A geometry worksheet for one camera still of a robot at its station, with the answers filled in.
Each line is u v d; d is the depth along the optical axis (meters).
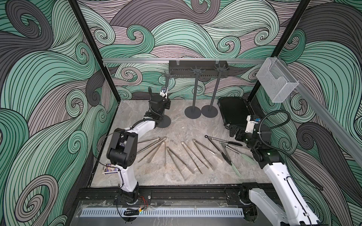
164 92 0.76
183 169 0.83
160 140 0.95
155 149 0.91
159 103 0.70
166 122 1.07
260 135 0.54
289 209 0.41
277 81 0.78
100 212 0.70
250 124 0.67
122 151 0.49
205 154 0.90
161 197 0.74
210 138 0.95
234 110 1.18
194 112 1.12
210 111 1.11
